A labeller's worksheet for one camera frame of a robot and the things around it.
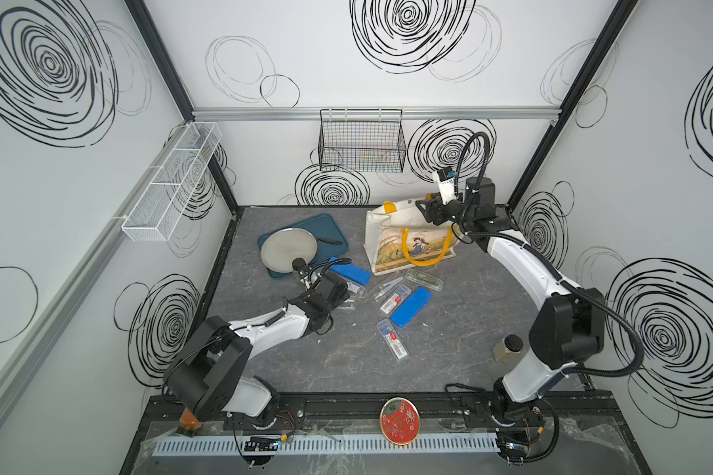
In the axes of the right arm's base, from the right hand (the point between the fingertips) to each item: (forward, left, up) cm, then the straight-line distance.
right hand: (426, 198), depth 84 cm
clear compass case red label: (-31, +9, -27) cm, 42 cm away
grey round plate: (+1, +48, -26) cm, 55 cm away
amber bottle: (-53, +59, -23) cm, 83 cm away
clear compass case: (-16, +20, -26) cm, 36 cm away
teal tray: (+5, +31, -27) cm, 41 cm away
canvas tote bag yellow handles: (-6, +7, -10) cm, 14 cm away
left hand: (-18, +27, -23) cm, 40 cm away
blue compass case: (-9, +22, -26) cm, 36 cm away
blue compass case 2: (-21, +3, -27) cm, 34 cm away
